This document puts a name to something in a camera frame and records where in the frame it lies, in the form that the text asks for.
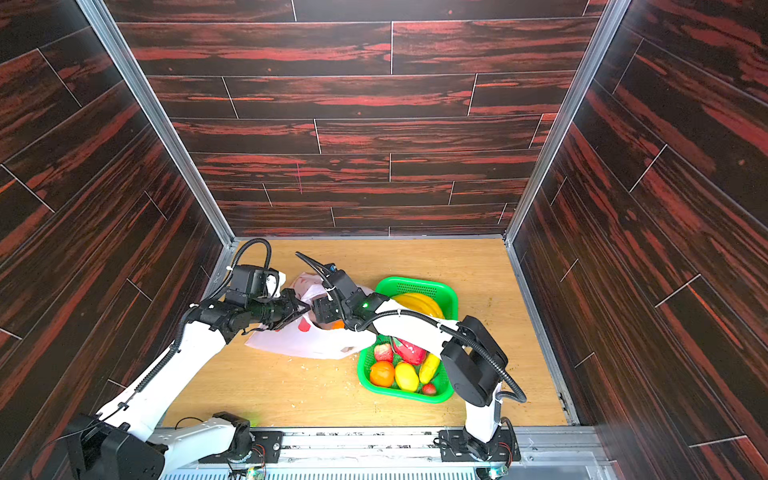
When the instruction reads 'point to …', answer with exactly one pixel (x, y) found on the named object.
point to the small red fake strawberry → (429, 389)
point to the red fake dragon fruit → (402, 351)
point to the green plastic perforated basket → (447, 291)
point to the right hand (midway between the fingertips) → (328, 299)
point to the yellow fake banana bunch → (421, 303)
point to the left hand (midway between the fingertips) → (313, 306)
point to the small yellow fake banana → (428, 368)
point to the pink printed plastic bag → (303, 335)
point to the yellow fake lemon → (406, 377)
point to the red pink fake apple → (383, 352)
